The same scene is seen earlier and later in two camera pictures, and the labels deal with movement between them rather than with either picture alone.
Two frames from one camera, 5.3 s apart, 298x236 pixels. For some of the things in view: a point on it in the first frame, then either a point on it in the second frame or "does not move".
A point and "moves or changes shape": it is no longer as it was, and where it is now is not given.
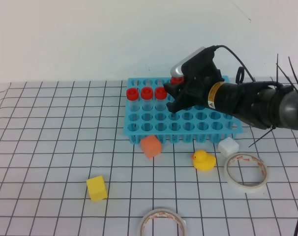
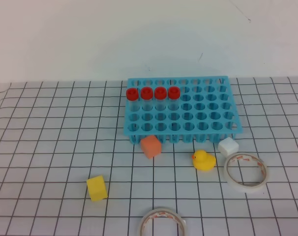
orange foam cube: x=151 y=146 does not move
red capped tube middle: x=146 y=96 does not move
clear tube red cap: x=177 y=80 moves or changes shape
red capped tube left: x=132 y=95 does not move
